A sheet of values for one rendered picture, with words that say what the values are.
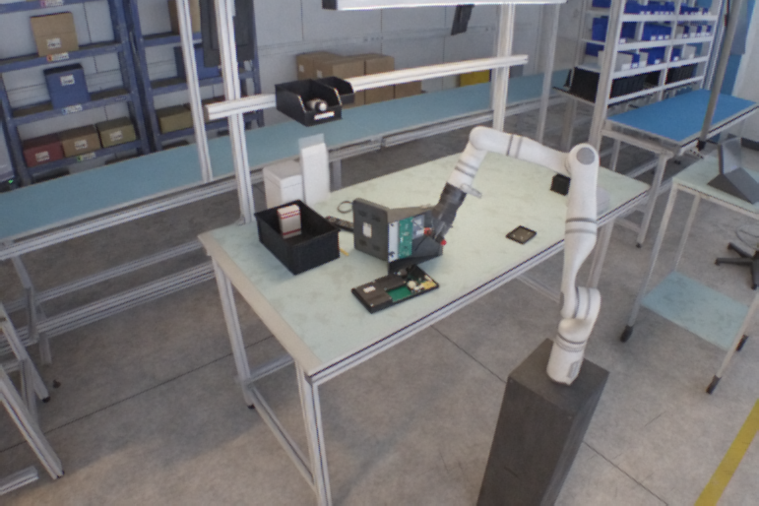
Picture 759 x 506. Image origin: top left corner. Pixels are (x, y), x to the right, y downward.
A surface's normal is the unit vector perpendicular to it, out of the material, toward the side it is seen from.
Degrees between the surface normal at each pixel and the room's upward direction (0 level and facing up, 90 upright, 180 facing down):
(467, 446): 0
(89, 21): 90
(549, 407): 90
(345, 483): 0
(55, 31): 90
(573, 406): 0
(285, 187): 90
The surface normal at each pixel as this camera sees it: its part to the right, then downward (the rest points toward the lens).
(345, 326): 0.00, -0.87
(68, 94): 0.61, 0.39
